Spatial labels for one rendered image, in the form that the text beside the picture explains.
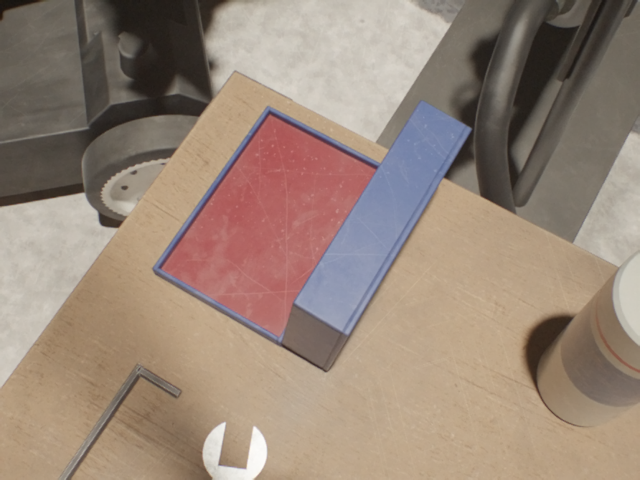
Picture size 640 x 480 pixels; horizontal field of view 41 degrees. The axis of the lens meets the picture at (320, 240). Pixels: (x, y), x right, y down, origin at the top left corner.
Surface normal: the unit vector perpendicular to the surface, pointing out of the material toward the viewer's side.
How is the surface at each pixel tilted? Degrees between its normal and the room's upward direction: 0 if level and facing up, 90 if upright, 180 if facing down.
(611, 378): 90
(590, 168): 0
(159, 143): 7
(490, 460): 0
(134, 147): 12
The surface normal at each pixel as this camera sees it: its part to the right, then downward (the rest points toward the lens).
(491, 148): -0.01, 0.44
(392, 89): 0.00, -0.39
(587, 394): -0.61, 0.73
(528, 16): 0.18, -0.19
